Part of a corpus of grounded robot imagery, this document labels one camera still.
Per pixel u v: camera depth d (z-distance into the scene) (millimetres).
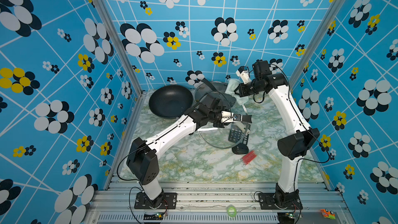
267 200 732
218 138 959
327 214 683
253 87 683
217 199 753
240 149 887
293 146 502
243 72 727
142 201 729
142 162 433
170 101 1165
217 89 1028
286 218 706
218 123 706
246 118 773
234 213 706
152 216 721
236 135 953
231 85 788
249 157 884
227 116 644
